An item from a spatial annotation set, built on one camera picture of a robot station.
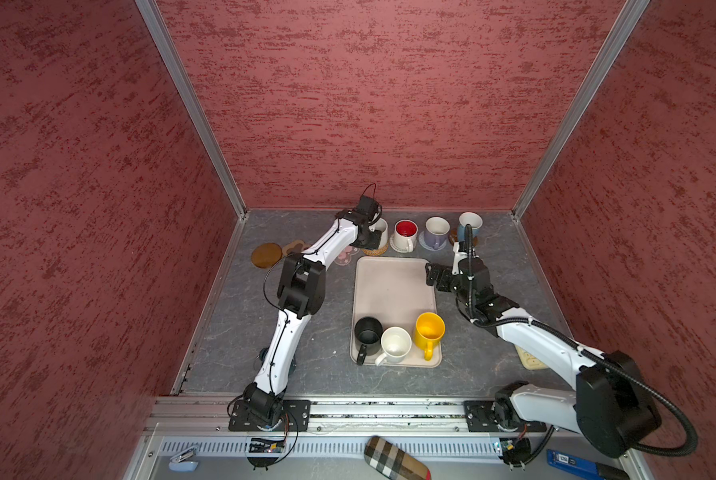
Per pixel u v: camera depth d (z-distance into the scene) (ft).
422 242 3.61
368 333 2.78
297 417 2.44
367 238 2.94
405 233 3.57
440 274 2.54
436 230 3.61
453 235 3.65
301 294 2.07
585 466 2.15
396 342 2.77
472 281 2.08
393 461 2.15
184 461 2.19
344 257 3.49
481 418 2.40
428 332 2.86
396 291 3.20
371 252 3.49
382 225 3.40
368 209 2.78
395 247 3.57
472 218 3.47
